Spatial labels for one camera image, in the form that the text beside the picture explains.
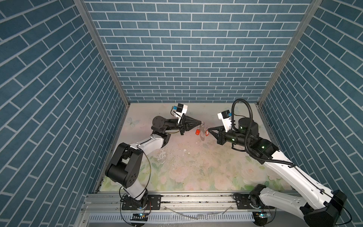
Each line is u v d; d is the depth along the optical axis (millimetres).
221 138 621
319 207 395
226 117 592
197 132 803
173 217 705
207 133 700
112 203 752
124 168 457
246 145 517
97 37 811
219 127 625
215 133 666
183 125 667
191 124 694
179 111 620
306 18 746
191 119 667
